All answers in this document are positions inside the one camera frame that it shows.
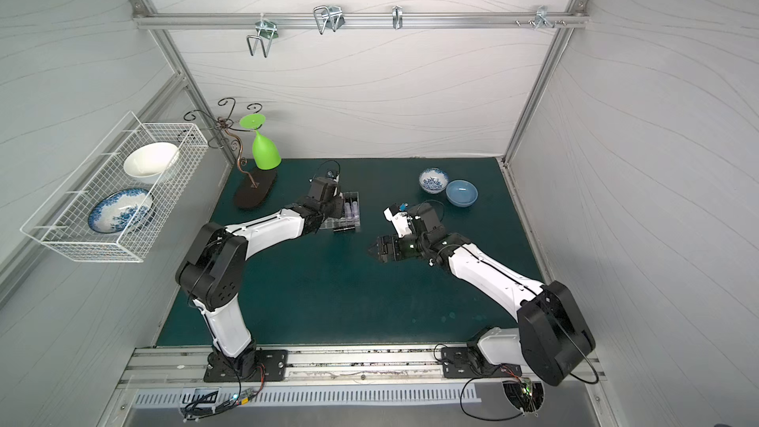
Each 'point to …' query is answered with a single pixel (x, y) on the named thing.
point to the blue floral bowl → (433, 180)
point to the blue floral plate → (122, 212)
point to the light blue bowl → (462, 193)
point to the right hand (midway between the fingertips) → (378, 245)
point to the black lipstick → (347, 227)
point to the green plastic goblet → (265, 154)
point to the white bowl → (146, 164)
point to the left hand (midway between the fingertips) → (335, 197)
